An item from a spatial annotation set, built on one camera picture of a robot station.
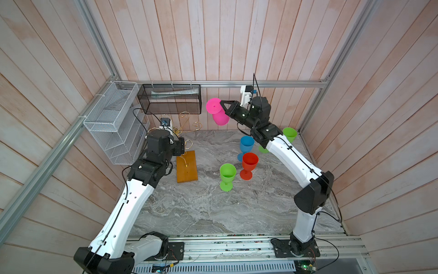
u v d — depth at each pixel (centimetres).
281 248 74
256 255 73
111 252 36
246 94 66
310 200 54
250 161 91
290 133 102
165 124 56
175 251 74
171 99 106
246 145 92
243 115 63
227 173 87
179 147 62
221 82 95
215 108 72
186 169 100
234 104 63
